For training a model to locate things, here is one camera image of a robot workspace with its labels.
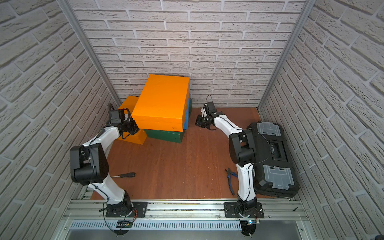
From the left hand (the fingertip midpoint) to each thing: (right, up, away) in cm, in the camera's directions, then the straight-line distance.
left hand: (145, 119), depth 93 cm
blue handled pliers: (+51, -34, -9) cm, 62 cm away
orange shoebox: (+16, +7, -20) cm, 27 cm away
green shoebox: (+19, -11, -1) cm, 22 cm away
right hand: (+34, -2, +5) cm, 34 cm away
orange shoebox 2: (-3, -12, -2) cm, 12 cm away
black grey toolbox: (+70, -27, -24) cm, 79 cm away
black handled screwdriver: (-8, -33, -9) cm, 35 cm away
